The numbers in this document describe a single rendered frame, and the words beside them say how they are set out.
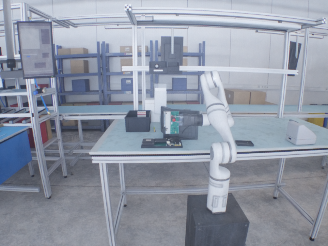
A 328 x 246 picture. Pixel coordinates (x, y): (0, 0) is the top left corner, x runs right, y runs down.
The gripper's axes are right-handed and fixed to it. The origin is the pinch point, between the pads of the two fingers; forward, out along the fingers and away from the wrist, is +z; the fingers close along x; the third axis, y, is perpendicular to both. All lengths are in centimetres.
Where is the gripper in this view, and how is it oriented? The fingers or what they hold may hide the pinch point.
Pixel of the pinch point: (172, 119)
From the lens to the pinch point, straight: 129.1
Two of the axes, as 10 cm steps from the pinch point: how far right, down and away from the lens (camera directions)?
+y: 0.7, 2.4, -9.7
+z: -10.0, 0.1, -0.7
